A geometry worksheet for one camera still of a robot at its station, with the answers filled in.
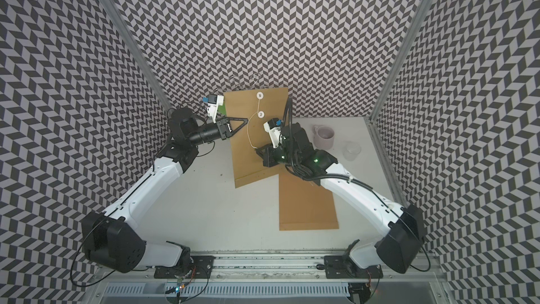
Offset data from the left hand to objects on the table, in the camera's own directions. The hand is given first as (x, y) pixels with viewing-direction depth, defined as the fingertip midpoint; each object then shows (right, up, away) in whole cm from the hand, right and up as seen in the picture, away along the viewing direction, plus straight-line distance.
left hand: (248, 123), depth 68 cm
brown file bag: (-1, -14, +4) cm, 15 cm away
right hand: (+3, -11, +3) cm, 11 cm away
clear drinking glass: (+44, -11, +30) cm, 54 cm away
